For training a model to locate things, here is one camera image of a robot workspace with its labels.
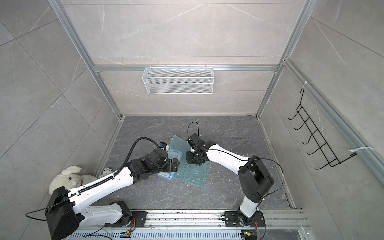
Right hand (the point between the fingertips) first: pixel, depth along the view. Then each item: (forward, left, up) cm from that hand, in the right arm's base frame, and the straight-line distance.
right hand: (189, 160), depth 86 cm
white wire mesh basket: (+49, +7, +23) cm, 54 cm away
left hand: (-3, +8, +6) cm, 10 cm away
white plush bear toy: (-13, +57, +10) cm, 59 cm away
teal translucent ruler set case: (-5, -2, -7) cm, 9 cm away
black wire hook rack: (-14, -59, +25) cm, 65 cm away
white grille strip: (-35, +1, -8) cm, 36 cm away
